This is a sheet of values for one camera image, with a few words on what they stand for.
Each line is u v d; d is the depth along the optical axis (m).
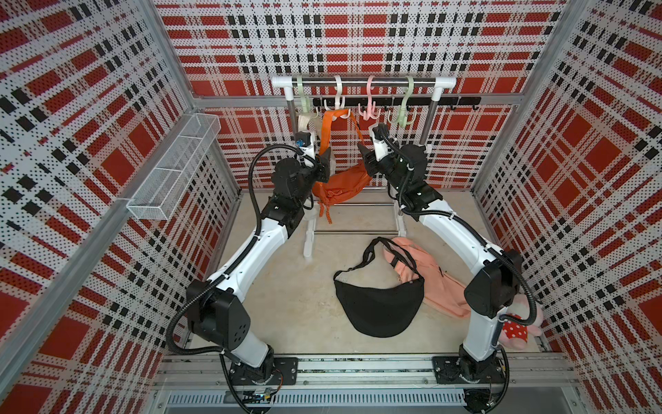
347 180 0.96
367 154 0.67
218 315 0.42
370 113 0.70
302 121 0.70
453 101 0.88
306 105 0.71
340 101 0.70
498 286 0.47
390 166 0.66
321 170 0.65
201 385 0.73
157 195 0.88
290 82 0.64
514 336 0.75
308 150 0.60
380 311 0.83
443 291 0.85
